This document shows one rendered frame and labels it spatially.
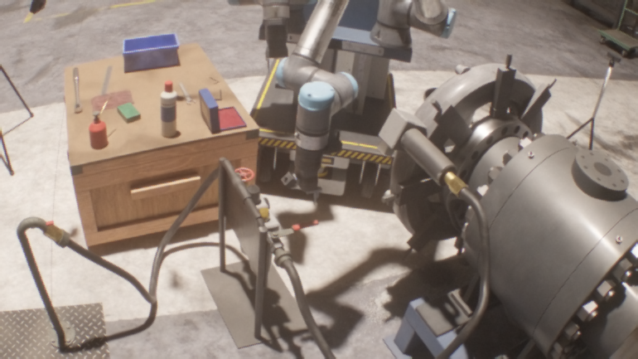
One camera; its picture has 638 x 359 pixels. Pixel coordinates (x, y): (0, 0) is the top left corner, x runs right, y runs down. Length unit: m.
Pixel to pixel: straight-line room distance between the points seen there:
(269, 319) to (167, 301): 0.40
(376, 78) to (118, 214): 1.42
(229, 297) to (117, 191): 0.61
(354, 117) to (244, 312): 1.10
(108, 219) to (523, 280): 1.61
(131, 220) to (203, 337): 0.60
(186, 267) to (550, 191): 1.45
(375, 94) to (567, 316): 1.72
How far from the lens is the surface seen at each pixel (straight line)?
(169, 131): 2.05
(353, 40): 2.23
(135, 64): 2.62
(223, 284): 2.10
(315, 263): 2.23
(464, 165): 1.74
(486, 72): 1.75
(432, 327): 1.76
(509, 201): 1.54
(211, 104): 2.04
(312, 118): 1.38
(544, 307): 1.48
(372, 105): 2.72
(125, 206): 2.17
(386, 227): 2.46
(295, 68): 1.53
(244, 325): 1.97
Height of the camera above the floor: 1.58
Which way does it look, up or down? 37 degrees down
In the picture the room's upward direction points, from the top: 7 degrees clockwise
